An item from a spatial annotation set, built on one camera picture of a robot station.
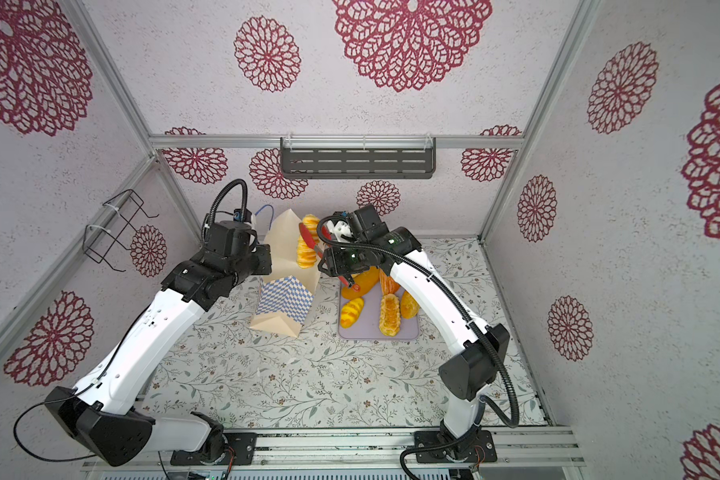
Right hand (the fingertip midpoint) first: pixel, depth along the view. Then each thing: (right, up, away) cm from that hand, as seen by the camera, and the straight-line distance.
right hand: (326, 260), depth 74 cm
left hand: (-16, +1, +1) cm, 16 cm away
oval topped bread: (+18, -19, +19) cm, 32 cm away
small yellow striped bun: (+6, -16, +21) cm, 27 cm away
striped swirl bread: (-6, +1, +5) cm, 8 cm away
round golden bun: (+24, -14, +21) cm, 35 cm away
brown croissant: (+18, -7, +27) cm, 33 cm away
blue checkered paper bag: (-12, -10, +6) cm, 16 cm away
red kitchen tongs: (-4, +5, +3) cm, 7 cm away
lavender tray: (+11, -21, +21) cm, 31 cm away
